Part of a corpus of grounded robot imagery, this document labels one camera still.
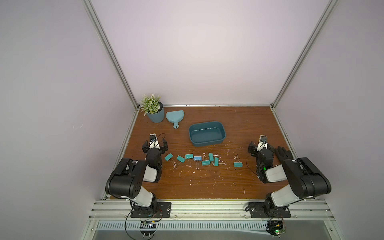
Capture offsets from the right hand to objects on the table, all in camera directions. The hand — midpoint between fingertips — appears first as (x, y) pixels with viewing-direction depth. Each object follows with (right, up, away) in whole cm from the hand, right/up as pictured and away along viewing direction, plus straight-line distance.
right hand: (262, 140), depth 89 cm
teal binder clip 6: (-28, -13, 0) cm, 31 cm away
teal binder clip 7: (-16, -14, -1) cm, 21 cm away
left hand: (-66, +1, 0) cm, 66 cm away
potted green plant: (-70, +20, +10) cm, 73 cm away
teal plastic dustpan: (-58, +15, +24) cm, 64 cm away
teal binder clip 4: (-35, -13, 0) cm, 38 cm away
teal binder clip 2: (-51, -12, +1) cm, 52 cm away
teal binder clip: (-57, -11, +1) cm, 58 cm away
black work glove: (+14, -9, +2) cm, 16 cm away
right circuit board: (-3, -38, -21) cm, 44 cm away
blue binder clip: (-40, -11, 0) cm, 42 cm away
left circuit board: (-65, -39, -17) cm, 78 cm away
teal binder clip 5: (-31, -11, +2) cm, 33 cm away
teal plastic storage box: (-33, +3, +14) cm, 36 cm away
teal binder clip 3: (-45, -11, +2) cm, 46 cm away
